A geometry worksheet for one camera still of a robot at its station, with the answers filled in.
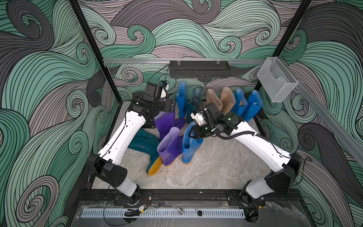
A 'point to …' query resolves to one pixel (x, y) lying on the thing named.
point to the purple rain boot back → (165, 121)
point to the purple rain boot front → (171, 146)
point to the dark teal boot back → (194, 105)
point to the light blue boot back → (182, 102)
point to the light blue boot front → (190, 145)
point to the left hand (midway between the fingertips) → (167, 100)
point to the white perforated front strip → (163, 213)
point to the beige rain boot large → (211, 97)
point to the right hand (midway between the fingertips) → (189, 136)
